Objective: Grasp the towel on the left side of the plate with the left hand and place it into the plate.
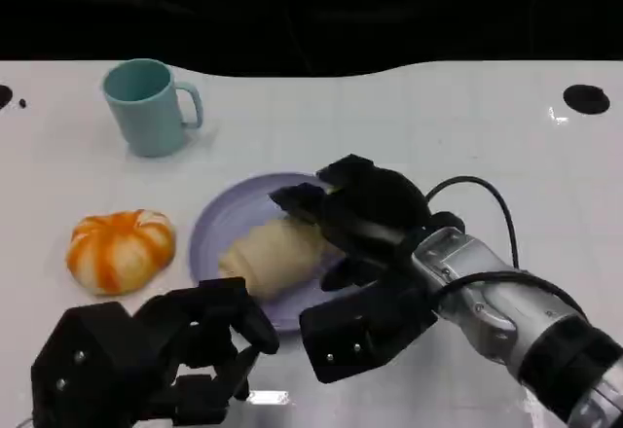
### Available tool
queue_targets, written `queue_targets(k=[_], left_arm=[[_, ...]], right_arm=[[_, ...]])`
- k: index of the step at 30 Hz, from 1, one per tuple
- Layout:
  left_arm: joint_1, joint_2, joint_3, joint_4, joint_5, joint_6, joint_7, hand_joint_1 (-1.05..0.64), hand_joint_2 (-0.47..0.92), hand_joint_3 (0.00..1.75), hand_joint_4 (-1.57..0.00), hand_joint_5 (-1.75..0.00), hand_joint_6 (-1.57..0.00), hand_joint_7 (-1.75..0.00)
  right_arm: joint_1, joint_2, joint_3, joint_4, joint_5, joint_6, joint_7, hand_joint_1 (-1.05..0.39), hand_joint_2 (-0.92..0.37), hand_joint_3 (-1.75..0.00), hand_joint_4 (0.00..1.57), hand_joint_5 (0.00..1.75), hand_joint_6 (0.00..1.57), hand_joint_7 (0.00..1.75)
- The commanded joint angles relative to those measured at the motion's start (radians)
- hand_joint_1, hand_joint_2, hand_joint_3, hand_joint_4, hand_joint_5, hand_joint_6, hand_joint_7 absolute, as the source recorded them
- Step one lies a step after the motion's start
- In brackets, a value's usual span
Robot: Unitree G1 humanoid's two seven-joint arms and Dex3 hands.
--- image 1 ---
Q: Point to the pale green mug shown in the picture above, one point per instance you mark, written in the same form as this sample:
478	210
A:
148	124

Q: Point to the beige towel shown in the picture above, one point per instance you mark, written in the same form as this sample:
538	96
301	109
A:
277	258

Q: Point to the lilac plate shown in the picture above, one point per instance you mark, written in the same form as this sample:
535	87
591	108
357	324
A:
219	224

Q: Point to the orange and white bread roll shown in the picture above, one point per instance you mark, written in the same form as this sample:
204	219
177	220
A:
119	253

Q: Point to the large black table grommet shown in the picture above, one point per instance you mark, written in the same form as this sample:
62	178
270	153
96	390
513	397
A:
586	99

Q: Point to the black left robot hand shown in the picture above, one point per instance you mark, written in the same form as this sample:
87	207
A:
102	355

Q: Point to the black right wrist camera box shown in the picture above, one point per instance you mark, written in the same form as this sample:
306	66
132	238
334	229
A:
360	335

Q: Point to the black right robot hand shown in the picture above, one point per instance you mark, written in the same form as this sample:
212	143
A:
375	204

